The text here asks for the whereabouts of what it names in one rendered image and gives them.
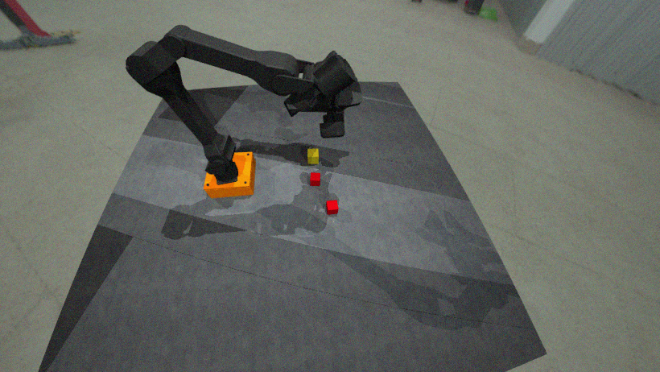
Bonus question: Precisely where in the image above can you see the yellow cube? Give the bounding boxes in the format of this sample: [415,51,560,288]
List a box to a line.
[307,149,319,164]

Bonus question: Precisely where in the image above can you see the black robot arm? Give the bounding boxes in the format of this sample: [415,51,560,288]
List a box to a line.
[126,25,362,185]

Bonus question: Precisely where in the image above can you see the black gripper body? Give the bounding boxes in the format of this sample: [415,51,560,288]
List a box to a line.
[318,97,345,138]

